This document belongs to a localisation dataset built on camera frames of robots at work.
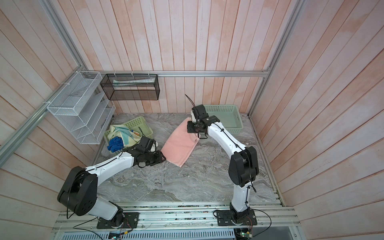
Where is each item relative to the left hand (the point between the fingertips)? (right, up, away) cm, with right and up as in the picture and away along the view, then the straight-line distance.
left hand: (163, 162), depth 87 cm
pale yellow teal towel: (-23, +15, +6) cm, 28 cm away
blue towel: (-31, +10, +5) cm, 33 cm away
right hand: (+15, +21, +3) cm, 26 cm away
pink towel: (+9, +10, +9) cm, 16 cm away
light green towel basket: (-23, +22, +24) cm, 40 cm away
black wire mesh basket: (-27, +50, +18) cm, 60 cm away
